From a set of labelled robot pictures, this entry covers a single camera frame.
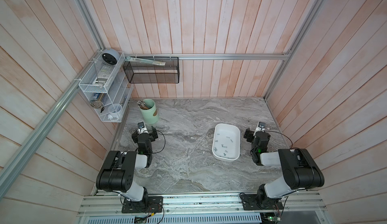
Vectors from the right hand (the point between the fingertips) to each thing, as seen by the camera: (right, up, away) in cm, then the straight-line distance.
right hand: (256, 128), depth 94 cm
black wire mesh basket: (-69, +40, +11) cm, 81 cm away
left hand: (-70, 0, -1) cm, 70 cm away
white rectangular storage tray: (-19, -9, +2) cm, 21 cm away
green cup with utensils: (-69, +11, +2) cm, 70 cm away
